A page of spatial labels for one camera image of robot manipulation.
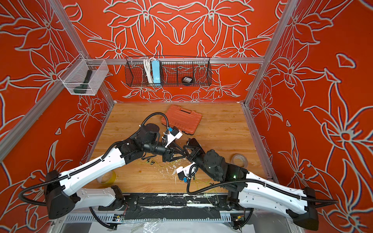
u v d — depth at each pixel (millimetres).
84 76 899
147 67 880
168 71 992
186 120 1047
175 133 589
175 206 727
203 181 792
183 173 562
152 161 875
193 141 927
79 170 427
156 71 892
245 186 461
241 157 854
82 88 794
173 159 600
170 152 570
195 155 552
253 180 456
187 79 954
